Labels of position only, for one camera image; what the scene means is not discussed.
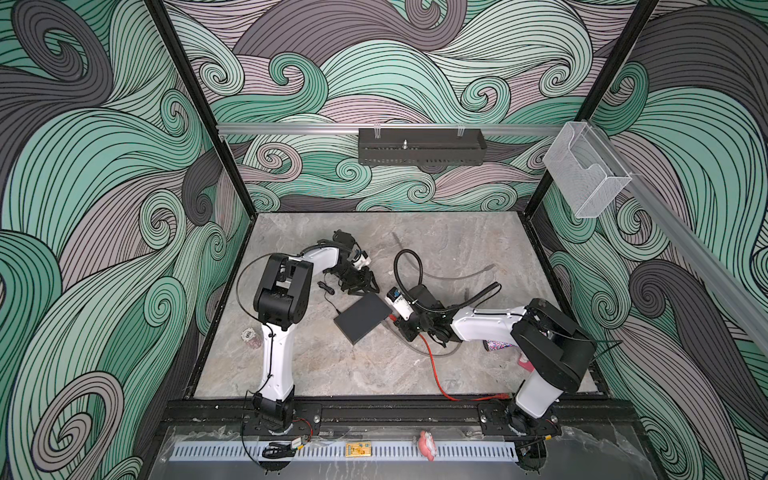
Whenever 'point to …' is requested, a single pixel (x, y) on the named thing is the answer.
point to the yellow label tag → (358, 449)
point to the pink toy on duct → (427, 444)
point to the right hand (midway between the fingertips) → (396, 321)
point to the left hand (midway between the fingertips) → (374, 290)
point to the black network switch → (362, 317)
